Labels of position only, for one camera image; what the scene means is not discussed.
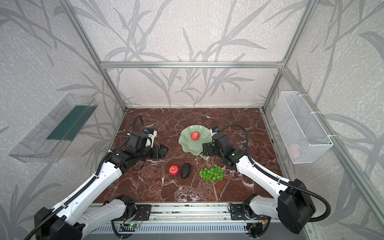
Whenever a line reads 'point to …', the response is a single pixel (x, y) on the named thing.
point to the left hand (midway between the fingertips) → (164, 144)
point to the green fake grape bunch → (212, 174)
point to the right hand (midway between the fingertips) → (210, 138)
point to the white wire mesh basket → (303, 139)
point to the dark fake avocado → (185, 171)
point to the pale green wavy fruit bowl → (192, 146)
